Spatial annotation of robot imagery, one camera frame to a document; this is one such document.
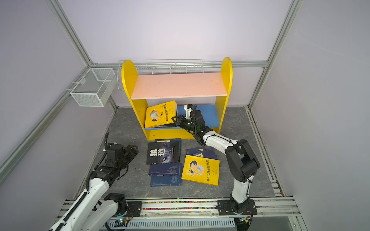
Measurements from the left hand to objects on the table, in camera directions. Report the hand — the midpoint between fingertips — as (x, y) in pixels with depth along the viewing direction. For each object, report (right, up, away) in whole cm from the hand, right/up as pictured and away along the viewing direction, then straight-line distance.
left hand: (135, 151), depth 82 cm
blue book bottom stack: (+18, -14, +1) cm, 23 cm away
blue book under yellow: (+43, -3, +9) cm, 44 cm away
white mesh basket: (-35, +40, +18) cm, 56 cm away
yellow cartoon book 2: (+39, -11, +1) cm, 40 cm away
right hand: (+20, +19, +2) cm, 28 cm away
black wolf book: (+13, -3, +9) cm, 17 cm away
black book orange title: (+20, +15, +7) cm, 26 cm away
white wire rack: (+13, +53, +12) cm, 56 cm away
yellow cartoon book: (+13, +22, +7) cm, 26 cm away
